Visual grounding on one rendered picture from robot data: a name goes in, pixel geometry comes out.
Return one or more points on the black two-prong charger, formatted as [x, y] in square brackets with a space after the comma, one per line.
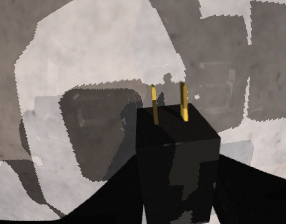
[178, 155]

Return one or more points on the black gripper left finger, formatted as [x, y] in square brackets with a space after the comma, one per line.
[119, 201]

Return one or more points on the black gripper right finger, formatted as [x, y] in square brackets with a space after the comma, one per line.
[245, 195]

